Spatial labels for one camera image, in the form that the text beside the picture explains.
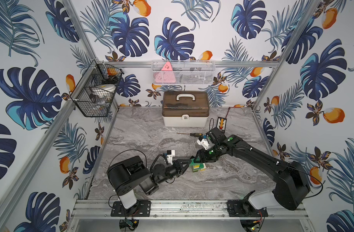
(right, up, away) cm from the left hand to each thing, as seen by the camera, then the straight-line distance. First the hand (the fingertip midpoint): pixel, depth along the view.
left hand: (191, 162), depth 76 cm
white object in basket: (-48, +40, +4) cm, 63 cm away
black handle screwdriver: (+2, +13, +27) cm, 30 cm away
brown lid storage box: (-2, +30, +19) cm, 36 cm away
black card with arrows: (+25, +20, +34) cm, 47 cm away
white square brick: (+8, -7, +10) cm, 15 cm away
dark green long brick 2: (+3, -6, +8) cm, 10 cm away
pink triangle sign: (-14, +50, +14) cm, 54 cm away
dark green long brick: (+1, -1, +2) cm, 2 cm away
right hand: (+4, 0, +4) cm, 6 cm away
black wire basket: (-57, +31, +6) cm, 65 cm away
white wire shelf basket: (-3, +54, +19) cm, 57 cm away
